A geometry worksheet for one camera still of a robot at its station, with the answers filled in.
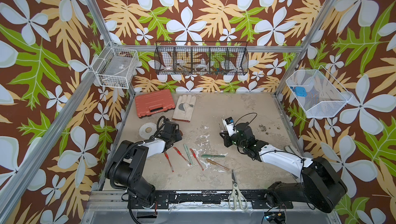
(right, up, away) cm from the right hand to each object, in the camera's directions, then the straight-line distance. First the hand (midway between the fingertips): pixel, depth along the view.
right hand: (219, 132), depth 86 cm
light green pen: (-18, -13, +2) cm, 22 cm away
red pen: (-30, -15, +2) cm, 34 cm away
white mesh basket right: (+54, +20, -8) cm, 58 cm away
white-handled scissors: (+6, -30, -11) cm, 33 cm away
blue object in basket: (+46, +23, 0) cm, 52 cm away
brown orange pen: (-3, -17, -1) cm, 18 cm away
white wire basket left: (-59, +37, 0) cm, 70 cm away
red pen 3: (-15, -14, +2) cm, 20 cm away
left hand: (-25, -1, +10) cm, 27 cm away
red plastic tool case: (-44, +18, +22) cm, 52 cm away
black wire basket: (-10, +46, +10) cm, 48 cm away
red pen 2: (-23, -13, +3) cm, 27 cm away
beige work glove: (-22, +14, +24) cm, 36 cm away
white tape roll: (-46, 0, +13) cm, 48 cm away
